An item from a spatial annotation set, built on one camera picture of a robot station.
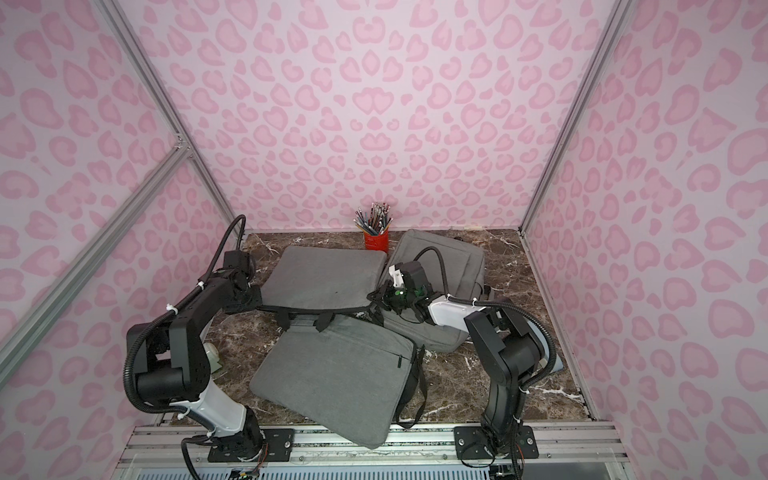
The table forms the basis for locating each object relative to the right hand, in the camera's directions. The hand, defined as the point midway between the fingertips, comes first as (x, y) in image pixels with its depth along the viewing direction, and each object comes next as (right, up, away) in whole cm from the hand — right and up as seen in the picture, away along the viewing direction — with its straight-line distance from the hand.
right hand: (370, 296), depth 89 cm
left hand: (-38, -2, +3) cm, 38 cm away
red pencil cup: (+1, +17, +18) cm, 24 cm away
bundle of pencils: (+1, +24, +17) cm, 29 cm away
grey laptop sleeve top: (-17, +4, +11) cm, 20 cm away
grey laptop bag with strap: (-5, -21, -7) cm, 22 cm away
